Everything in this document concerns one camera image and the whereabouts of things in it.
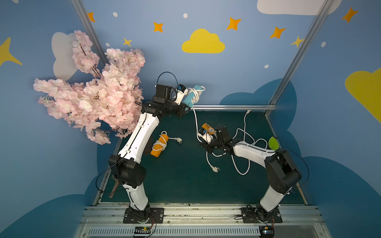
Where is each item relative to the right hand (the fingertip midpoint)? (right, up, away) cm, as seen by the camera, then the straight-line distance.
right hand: (202, 141), depth 91 cm
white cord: (-16, 0, +10) cm, 19 cm away
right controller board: (+31, -44, -18) cm, 57 cm away
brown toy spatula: (-33, -11, -40) cm, 53 cm away
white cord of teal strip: (+7, -17, -3) cm, 18 cm away
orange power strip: (-28, -3, +4) cm, 28 cm away
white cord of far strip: (+37, -2, +11) cm, 39 cm away
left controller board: (-32, -44, -18) cm, 57 cm away
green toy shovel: (+52, -3, +13) cm, 53 cm away
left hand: (-10, +21, -13) cm, 27 cm away
